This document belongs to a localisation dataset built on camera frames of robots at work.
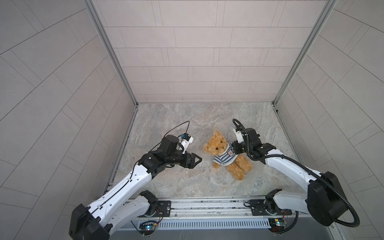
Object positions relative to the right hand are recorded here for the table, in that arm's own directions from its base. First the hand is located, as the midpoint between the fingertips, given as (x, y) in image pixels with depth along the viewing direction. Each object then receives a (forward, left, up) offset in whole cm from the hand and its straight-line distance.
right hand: (231, 144), depth 86 cm
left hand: (-11, +19, +9) cm, 24 cm away
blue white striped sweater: (-8, +3, 0) cm, 9 cm away
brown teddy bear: (-3, +10, +6) cm, 12 cm away
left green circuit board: (-36, +44, -4) cm, 57 cm away
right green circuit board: (-38, -15, -9) cm, 41 cm away
